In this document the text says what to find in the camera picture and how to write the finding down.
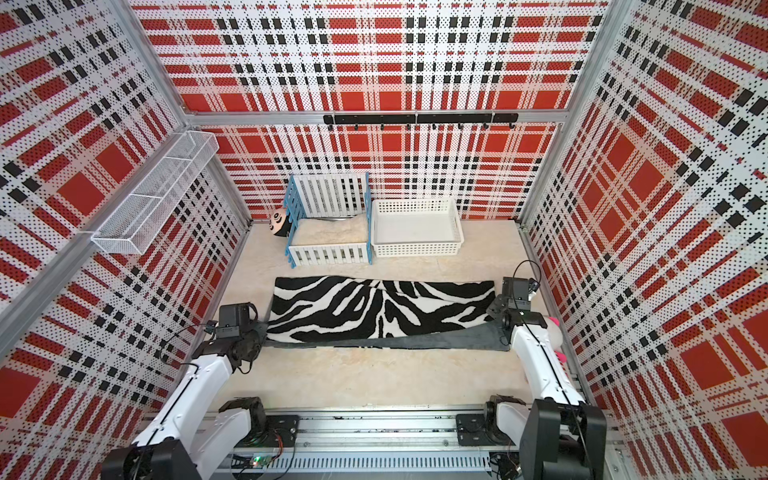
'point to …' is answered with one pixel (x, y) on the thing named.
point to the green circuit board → (261, 462)
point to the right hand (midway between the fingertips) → (506, 307)
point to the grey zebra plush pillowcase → (383, 313)
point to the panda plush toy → (278, 222)
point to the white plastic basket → (415, 228)
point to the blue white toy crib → (329, 219)
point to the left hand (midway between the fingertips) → (269, 328)
